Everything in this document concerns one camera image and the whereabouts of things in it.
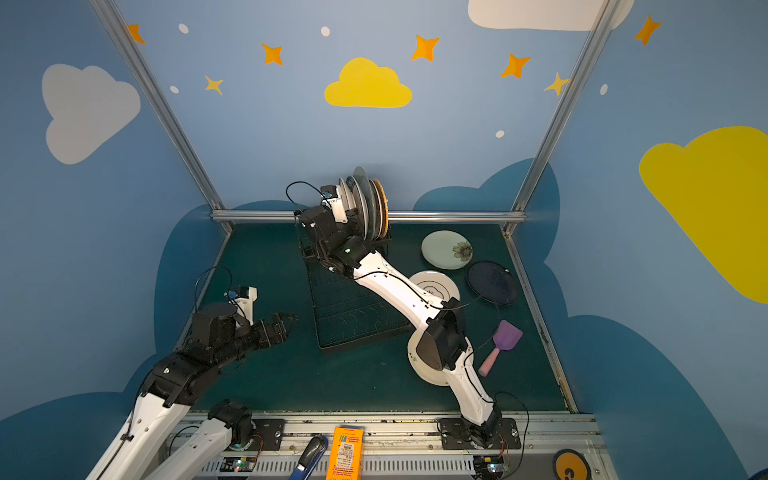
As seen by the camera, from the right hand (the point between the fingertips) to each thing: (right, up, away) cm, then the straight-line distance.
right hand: (354, 211), depth 78 cm
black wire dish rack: (-4, -30, +17) cm, 35 cm away
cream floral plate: (+16, -34, -21) cm, 43 cm away
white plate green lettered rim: (+1, +5, +4) cm, 6 cm away
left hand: (-16, -28, -6) cm, 33 cm away
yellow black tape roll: (+53, -63, -7) cm, 83 cm away
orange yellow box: (-1, -58, -11) cm, 59 cm away
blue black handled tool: (-9, -58, -11) cm, 60 cm away
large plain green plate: (+4, +3, +3) cm, 6 cm away
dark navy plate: (+46, -21, +26) cm, 58 cm away
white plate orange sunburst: (+6, +1, +1) cm, 7 cm away
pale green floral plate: (+32, -9, +36) cm, 50 cm away
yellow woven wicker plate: (+8, +1, +2) cm, 8 cm away
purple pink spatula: (+46, -38, +13) cm, 61 cm away
